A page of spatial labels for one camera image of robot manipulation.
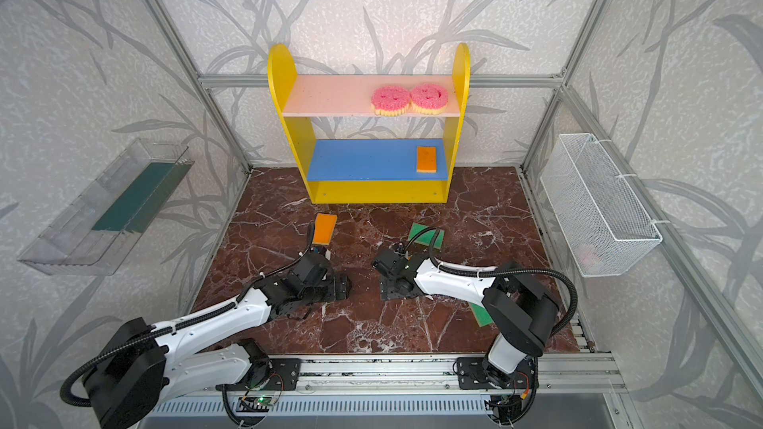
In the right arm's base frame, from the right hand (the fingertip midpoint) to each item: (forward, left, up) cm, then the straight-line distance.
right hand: (396, 287), depth 87 cm
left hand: (-1, +16, +3) cm, 16 cm away
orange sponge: (+41, -11, +13) cm, 44 cm away
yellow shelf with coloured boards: (+56, +9, +10) cm, 57 cm away
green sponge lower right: (-8, -24, 0) cm, 25 cm away
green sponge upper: (+5, -8, +18) cm, 21 cm away
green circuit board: (-28, +35, -3) cm, 45 cm away
